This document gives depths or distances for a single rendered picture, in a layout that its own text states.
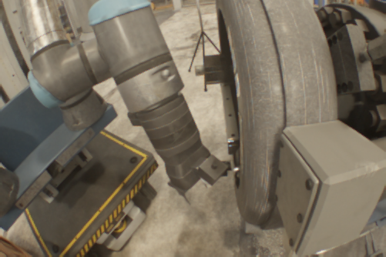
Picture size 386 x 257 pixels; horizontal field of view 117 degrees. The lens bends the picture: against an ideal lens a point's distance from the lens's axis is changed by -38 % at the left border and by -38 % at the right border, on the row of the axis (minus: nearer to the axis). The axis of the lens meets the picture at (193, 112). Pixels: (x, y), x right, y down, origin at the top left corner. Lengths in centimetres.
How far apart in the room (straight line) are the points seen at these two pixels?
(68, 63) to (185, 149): 25
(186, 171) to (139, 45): 19
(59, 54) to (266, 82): 33
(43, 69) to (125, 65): 18
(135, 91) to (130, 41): 6
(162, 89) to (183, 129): 6
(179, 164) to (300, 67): 21
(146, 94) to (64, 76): 17
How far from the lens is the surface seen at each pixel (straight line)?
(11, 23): 81
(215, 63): 65
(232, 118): 53
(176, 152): 26
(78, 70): 35
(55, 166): 72
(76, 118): 70
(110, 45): 25
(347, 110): 55
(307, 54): 23
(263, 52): 23
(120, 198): 79
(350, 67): 24
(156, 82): 23
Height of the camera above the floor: 94
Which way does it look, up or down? 38 degrees down
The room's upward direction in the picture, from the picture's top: 12 degrees counter-clockwise
